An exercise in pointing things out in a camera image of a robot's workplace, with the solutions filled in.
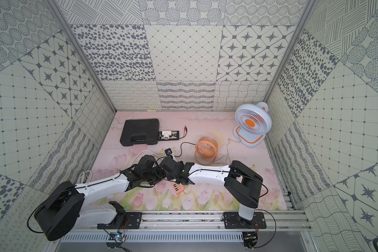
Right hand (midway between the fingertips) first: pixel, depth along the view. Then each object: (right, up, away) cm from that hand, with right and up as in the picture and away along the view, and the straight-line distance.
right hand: (173, 172), depth 86 cm
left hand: (-2, +1, -1) cm, 2 cm away
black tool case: (-23, +22, +14) cm, 35 cm away
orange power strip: (+4, -7, -5) cm, 9 cm away
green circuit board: (-24, -25, -16) cm, 38 cm away
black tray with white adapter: (-5, +20, +15) cm, 25 cm away
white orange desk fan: (+45, +28, 0) cm, 53 cm away
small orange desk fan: (+19, +11, +4) cm, 23 cm away
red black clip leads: (+6, +22, +22) cm, 32 cm away
